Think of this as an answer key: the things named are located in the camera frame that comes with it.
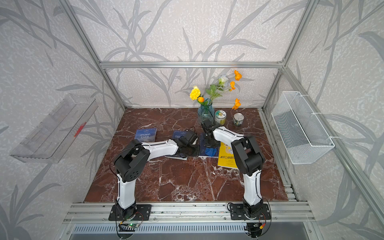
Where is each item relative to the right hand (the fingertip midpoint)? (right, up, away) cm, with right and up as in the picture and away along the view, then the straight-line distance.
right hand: (209, 145), depth 98 cm
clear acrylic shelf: (-73, +8, -32) cm, 80 cm away
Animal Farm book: (-44, +6, +4) cm, 44 cm away
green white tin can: (+8, +19, +6) cm, 21 cm away
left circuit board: (-38, -33, -28) cm, 58 cm away
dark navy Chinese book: (-5, -2, -2) cm, 6 cm away
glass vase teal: (-2, +22, +10) cm, 24 cm away
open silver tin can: (+21, +18, +10) cm, 29 cm away
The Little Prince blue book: (-23, +7, +4) cm, 24 cm away
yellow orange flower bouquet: (+2, +35, -5) cm, 35 cm away
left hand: (-6, -5, -4) cm, 9 cm away
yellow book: (+10, -6, -7) cm, 14 cm away
